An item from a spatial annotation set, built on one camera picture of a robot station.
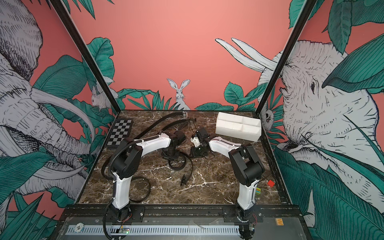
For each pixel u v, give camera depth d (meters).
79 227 0.70
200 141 0.76
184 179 0.83
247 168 0.49
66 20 0.73
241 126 1.05
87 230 0.70
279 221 0.72
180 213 0.75
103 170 0.88
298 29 0.76
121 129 1.04
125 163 0.52
